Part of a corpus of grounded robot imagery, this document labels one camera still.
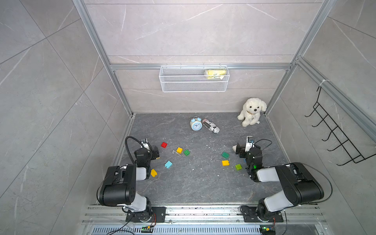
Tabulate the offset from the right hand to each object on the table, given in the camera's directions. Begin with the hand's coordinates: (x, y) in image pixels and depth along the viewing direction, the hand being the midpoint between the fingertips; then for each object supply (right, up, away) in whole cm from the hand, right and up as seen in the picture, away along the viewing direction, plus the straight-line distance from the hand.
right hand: (246, 143), depth 93 cm
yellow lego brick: (-44, -5, +3) cm, 44 cm away
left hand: (-64, -2, +2) cm, 64 cm away
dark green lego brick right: (-13, -8, +3) cm, 16 cm away
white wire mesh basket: (-36, +44, +8) cm, 58 cm away
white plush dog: (+6, +21, +9) cm, 24 cm away
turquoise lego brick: (-50, -13, -2) cm, 52 cm away
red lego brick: (-55, -2, +7) cm, 55 cm away
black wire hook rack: (+32, 0, -33) cm, 46 cm away
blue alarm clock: (-32, +13, +12) cm, 37 cm away
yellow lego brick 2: (-14, -13, -1) cm, 19 cm away
